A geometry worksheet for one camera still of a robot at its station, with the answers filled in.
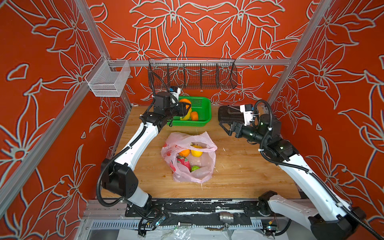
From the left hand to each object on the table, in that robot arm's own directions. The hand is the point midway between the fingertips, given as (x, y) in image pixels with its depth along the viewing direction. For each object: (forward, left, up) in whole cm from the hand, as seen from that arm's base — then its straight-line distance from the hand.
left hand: (187, 103), depth 77 cm
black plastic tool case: (+15, -27, -24) cm, 39 cm away
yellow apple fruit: (-15, -6, -28) cm, 32 cm away
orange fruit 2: (-1, +1, +2) cm, 2 cm away
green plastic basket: (+29, -10, -30) cm, 43 cm away
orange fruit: (+15, -3, -26) cm, 30 cm away
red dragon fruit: (-22, 0, -24) cm, 33 cm away
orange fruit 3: (-15, +1, -27) cm, 31 cm away
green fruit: (-24, -6, -27) cm, 36 cm away
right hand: (-14, -17, +2) cm, 22 cm away
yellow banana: (+16, +2, -29) cm, 33 cm away
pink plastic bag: (-16, -3, -31) cm, 35 cm away
